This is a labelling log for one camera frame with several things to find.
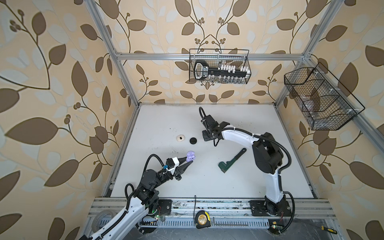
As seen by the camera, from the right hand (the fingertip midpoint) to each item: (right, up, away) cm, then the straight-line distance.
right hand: (207, 136), depth 96 cm
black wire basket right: (+57, +18, -23) cm, 64 cm away
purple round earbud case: (-10, -6, -28) cm, 30 cm away
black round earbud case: (-9, -4, +3) cm, 11 cm away
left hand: (-10, -8, -27) cm, 30 cm away
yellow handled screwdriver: (+52, -40, -28) cm, 71 cm away
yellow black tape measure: (-4, -36, -27) cm, 45 cm away
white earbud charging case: (-18, -2, +3) cm, 18 cm away
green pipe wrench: (+9, -18, -9) cm, 22 cm away
